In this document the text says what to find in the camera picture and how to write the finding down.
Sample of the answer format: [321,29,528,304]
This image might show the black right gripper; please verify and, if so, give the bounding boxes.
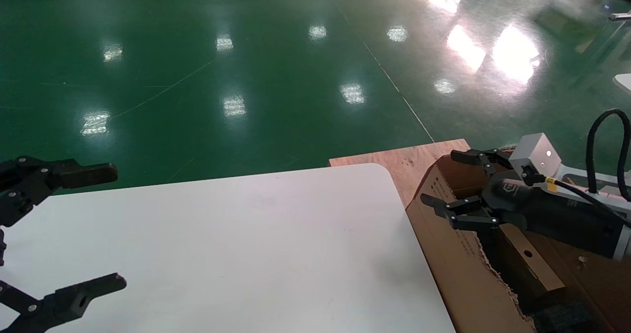
[420,148,627,260]

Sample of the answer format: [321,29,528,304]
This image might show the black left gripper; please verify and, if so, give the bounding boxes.
[0,156,127,333]

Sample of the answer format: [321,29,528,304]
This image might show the big open cardboard box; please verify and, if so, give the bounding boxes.
[405,147,631,333]

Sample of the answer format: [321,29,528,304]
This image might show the wooden board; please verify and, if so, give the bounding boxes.
[329,138,471,208]

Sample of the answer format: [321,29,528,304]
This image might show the black foam pad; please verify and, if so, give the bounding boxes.
[530,301,595,333]

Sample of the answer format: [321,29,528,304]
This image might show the black camera cable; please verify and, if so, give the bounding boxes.
[522,168,631,227]

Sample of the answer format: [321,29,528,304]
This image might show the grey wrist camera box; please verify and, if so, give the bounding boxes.
[508,132,562,185]

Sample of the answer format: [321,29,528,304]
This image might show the black braided cable loop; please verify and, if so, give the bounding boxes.
[586,109,631,201]

